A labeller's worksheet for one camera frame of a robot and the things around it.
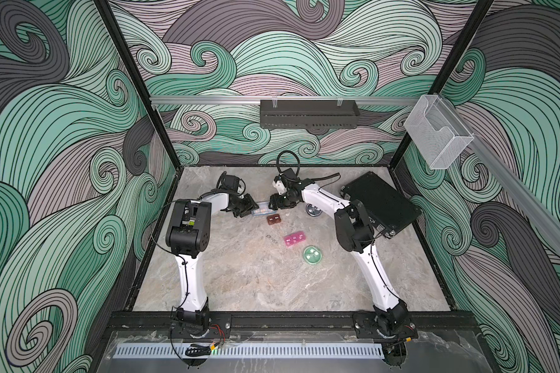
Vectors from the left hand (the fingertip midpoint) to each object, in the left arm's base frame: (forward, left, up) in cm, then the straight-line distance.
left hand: (256, 206), depth 101 cm
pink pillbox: (-15, -17, -1) cm, 22 cm away
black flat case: (-4, -57, +2) cm, 57 cm away
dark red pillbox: (-6, -8, -1) cm, 10 cm away
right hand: (+1, -7, -1) cm, 7 cm away
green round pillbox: (-22, -23, -1) cm, 32 cm away
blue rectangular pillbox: (-1, -3, -1) cm, 4 cm away
